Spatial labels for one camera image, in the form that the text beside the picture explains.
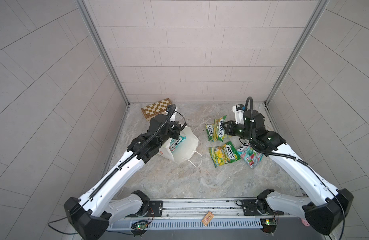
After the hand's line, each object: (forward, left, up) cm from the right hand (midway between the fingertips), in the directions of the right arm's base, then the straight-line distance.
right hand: (219, 124), depth 73 cm
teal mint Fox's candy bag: (-7, -21, -24) cm, 33 cm away
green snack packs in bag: (+3, +25, -20) cm, 32 cm away
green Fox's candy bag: (-4, 0, -3) cm, 5 cm away
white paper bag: (-3, +18, -19) cm, 26 cm away
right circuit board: (-39, -19, -28) cm, 51 cm away
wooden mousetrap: (-35, +9, -25) cm, 44 cm away
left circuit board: (-36, +40, -23) cm, 59 cm away
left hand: (+1, +19, +4) cm, 19 cm away
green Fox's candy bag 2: (-5, -4, -23) cm, 24 cm away
